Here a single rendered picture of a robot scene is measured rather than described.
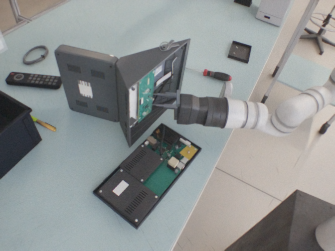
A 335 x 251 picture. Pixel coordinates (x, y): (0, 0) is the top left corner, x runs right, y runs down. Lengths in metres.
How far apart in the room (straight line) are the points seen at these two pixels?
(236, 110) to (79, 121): 0.42
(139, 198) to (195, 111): 0.24
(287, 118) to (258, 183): 1.29
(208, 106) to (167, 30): 0.56
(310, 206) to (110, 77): 0.71
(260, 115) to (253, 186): 1.28
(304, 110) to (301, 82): 1.65
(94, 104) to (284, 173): 1.63
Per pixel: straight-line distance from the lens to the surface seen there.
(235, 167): 1.92
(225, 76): 0.88
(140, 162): 0.62
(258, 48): 1.14
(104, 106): 0.69
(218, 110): 0.61
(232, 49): 1.07
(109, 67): 0.59
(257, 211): 1.83
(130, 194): 0.58
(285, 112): 0.67
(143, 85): 0.58
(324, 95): 0.80
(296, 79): 2.35
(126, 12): 1.21
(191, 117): 0.63
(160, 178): 0.62
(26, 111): 0.63
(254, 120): 0.65
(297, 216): 0.89
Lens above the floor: 1.56
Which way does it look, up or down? 51 degrees down
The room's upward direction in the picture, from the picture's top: 9 degrees clockwise
